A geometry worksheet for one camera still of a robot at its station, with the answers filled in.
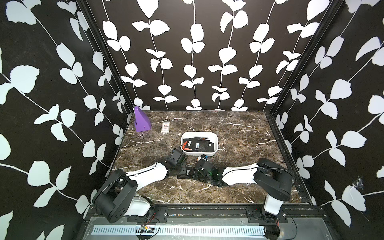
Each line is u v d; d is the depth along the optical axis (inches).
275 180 18.6
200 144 37.1
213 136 39.7
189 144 37.5
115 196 16.6
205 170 26.2
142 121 40.0
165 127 42.6
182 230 27.6
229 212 29.8
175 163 27.1
